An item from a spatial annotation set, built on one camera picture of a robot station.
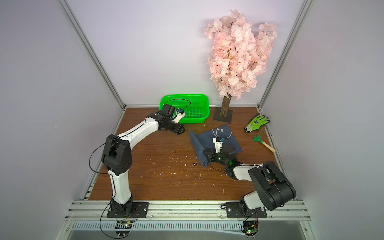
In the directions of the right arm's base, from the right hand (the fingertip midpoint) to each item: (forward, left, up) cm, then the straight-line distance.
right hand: (204, 149), depth 87 cm
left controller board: (-39, +40, -10) cm, 56 cm away
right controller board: (-36, -22, -9) cm, 44 cm away
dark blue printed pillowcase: (+9, +1, -5) cm, 11 cm away
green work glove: (+26, -39, -7) cm, 47 cm away
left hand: (+14, +13, +4) cm, 19 cm away
